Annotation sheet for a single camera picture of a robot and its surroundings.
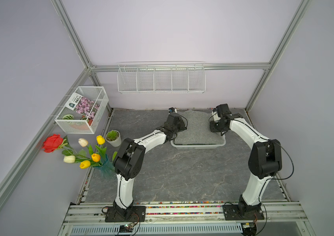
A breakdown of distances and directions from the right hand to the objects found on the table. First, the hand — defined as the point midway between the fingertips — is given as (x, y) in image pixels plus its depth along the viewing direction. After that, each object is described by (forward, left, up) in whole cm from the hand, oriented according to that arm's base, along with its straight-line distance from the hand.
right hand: (212, 126), depth 95 cm
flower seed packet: (-3, +73, +24) cm, 77 cm away
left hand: (+2, +19, +3) cm, 19 cm away
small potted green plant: (-7, +65, -4) cm, 65 cm away
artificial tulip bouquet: (-31, +58, +19) cm, 69 cm away
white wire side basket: (-13, +77, +21) cm, 81 cm away
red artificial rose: (-27, +75, +25) cm, 84 cm away
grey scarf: (-6, +11, +3) cm, 13 cm away
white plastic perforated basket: (-11, +11, -6) cm, 17 cm away
